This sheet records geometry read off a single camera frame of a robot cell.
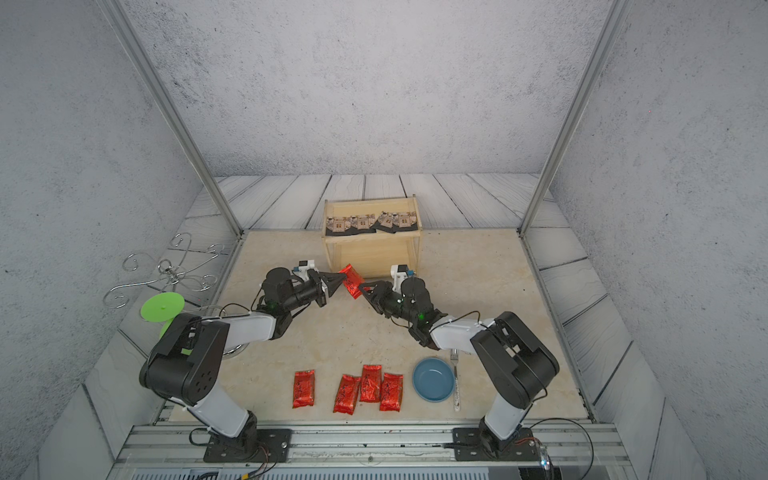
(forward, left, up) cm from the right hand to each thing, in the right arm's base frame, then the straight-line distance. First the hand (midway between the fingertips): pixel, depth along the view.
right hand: (359, 290), depth 82 cm
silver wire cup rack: (-2, +40, +14) cm, 43 cm away
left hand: (+4, +3, +1) cm, 5 cm away
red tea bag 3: (-23, +3, -16) cm, 29 cm away
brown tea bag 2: (+23, 0, +3) cm, 23 cm away
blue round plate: (-17, -20, -18) cm, 32 cm away
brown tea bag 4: (+24, -12, +3) cm, 27 cm away
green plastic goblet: (-14, +37, +15) cm, 43 cm away
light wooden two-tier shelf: (+26, -1, -16) cm, 31 cm away
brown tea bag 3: (+25, -7, +2) cm, 26 cm away
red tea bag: (+4, +2, -1) cm, 4 cm away
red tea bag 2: (-20, +15, -16) cm, 30 cm away
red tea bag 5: (-21, -9, -16) cm, 28 cm away
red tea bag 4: (-19, -3, -16) cm, 25 cm away
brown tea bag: (+21, +8, +3) cm, 23 cm away
